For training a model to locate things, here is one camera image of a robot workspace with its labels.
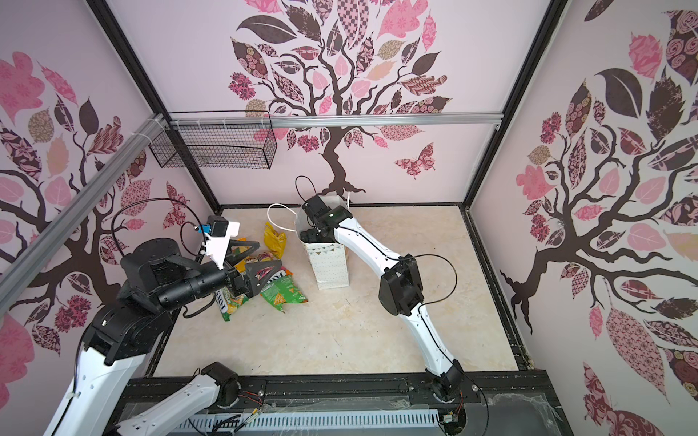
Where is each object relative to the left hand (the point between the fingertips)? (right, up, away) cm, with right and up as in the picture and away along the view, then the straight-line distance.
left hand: (269, 260), depth 56 cm
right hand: (+6, +4, +36) cm, 37 cm away
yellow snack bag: (-12, +3, +44) cm, 45 cm away
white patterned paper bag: (+11, -3, +25) cm, 28 cm away
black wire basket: (-31, +39, +38) cm, 63 cm away
